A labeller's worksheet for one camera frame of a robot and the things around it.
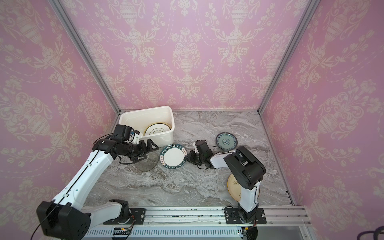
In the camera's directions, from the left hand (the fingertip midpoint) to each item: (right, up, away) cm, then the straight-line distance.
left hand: (153, 152), depth 76 cm
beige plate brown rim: (+43, -22, +6) cm, 48 cm away
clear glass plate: (-8, -10, +17) cm, 21 cm away
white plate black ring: (-6, +12, +30) cm, 33 cm away
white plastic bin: (-16, +17, +22) cm, 32 cm away
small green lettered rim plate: (+7, -6, +19) cm, 21 cm away
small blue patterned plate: (+43, +3, +27) cm, 51 cm away
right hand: (+15, -7, +17) cm, 24 cm away
